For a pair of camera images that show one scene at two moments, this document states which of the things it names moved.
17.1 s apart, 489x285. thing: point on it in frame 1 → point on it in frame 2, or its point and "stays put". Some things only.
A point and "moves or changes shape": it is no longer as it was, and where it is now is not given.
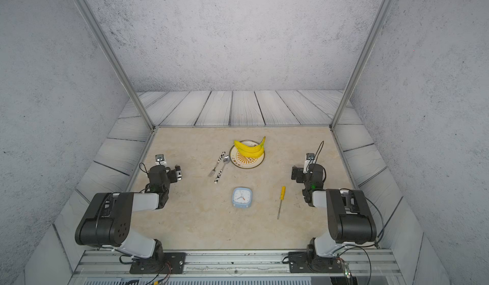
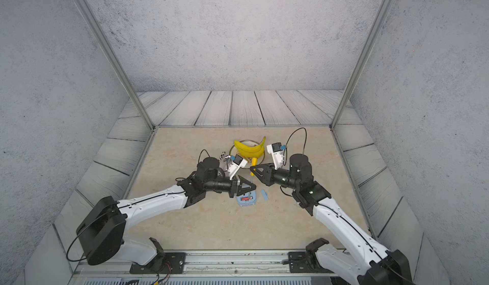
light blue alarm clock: [242, 197] moves or changes shape
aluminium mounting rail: [358, 264] stays put
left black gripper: [174, 178] → [235, 190]
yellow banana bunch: [256, 151] stays put
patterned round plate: [242, 161] stays put
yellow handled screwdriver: [283, 193] → [254, 163]
